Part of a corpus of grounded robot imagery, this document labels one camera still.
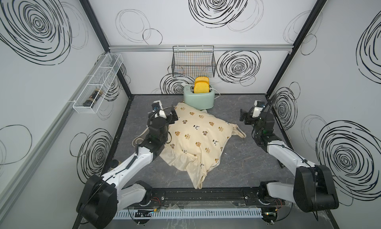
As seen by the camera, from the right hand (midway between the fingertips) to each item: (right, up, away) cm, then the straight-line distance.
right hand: (250, 110), depth 85 cm
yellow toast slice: (-27, +17, +14) cm, 35 cm away
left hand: (-48, +2, -7) cm, 48 cm away
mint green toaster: (-28, +6, +20) cm, 35 cm away
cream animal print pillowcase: (-30, -17, -2) cm, 34 cm away
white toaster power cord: (-17, +13, +18) cm, 27 cm away
